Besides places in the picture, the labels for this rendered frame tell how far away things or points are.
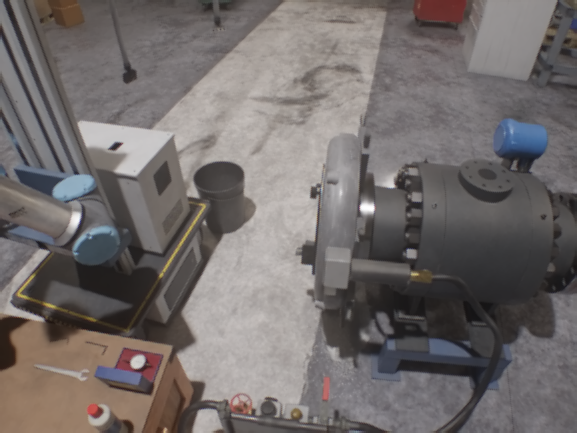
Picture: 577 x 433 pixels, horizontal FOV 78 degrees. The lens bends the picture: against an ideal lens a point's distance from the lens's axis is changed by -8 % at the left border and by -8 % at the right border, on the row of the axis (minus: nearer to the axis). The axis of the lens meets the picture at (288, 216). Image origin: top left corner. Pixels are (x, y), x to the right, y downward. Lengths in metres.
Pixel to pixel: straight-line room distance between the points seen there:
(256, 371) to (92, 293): 0.86
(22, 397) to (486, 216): 1.79
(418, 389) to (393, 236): 0.79
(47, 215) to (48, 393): 0.68
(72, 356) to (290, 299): 1.12
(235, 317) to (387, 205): 1.02
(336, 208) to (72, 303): 1.30
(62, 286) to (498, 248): 1.92
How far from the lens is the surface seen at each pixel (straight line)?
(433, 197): 1.50
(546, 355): 2.38
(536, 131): 1.81
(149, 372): 1.51
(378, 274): 1.29
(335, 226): 1.33
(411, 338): 1.81
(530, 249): 1.61
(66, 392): 1.60
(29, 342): 1.78
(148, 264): 2.01
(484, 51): 5.19
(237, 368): 1.97
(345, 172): 1.38
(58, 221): 1.26
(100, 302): 1.95
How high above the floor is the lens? 1.78
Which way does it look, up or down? 43 degrees down
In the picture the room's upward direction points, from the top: straight up
